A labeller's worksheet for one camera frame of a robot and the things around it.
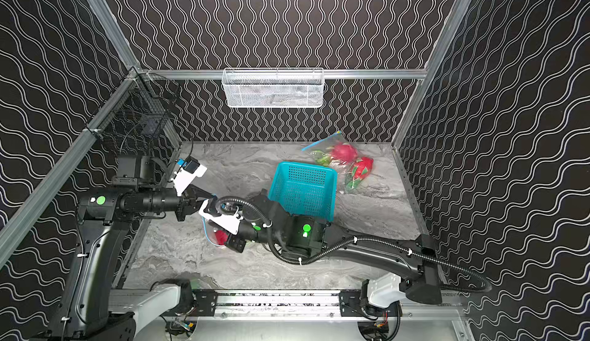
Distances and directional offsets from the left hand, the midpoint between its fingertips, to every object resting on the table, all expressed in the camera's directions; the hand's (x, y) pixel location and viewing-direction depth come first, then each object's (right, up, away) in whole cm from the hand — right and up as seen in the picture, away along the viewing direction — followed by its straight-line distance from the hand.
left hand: (216, 198), depth 61 cm
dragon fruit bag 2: (+42, +15, +46) cm, 64 cm away
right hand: (+1, -4, -5) cm, 6 cm away
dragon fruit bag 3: (+50, +7, +40) cm, 64 cm away
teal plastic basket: (+25, -1, +42) cm, 49 cm away
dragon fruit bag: (-1, -13, +9) cm, 16 cm away
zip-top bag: (+43, +7, +46) cm, 63 cm away
